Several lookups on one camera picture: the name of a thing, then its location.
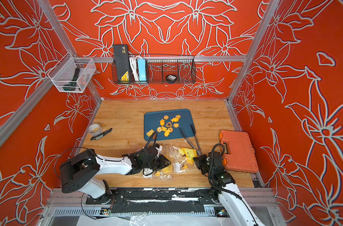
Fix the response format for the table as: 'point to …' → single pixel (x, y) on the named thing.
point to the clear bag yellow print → (165, 173)
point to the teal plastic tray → (151, 121)
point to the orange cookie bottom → (167, 133)
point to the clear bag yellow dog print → (181, 158)
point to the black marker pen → (96, 137)
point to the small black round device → (171, 77)
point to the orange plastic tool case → (239, 155)
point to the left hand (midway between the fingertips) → (173, 164)
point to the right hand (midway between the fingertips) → (190, 157)
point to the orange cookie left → (162, 122)
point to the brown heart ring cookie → (169, 124)
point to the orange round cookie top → (166, 117)
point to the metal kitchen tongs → (199, 151)
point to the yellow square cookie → (150, 133)
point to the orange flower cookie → (176, 125)
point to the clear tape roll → (94, 129)
